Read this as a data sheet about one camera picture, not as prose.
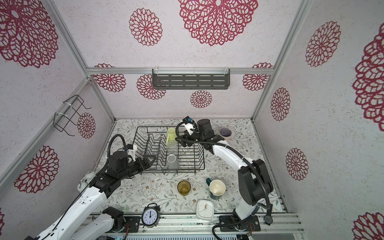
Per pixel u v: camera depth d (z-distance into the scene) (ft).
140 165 2.21
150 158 2.34
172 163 2.74
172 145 3.24
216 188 2.73
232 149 1.80
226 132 3.22
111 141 1.92
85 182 2.50
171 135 3.16
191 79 3.06
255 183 1.49
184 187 2.79
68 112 2.56
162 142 3.23
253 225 2.39
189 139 2.41
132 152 2.34
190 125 2.43
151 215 2.45
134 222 2.43
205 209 2.49
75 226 1.40
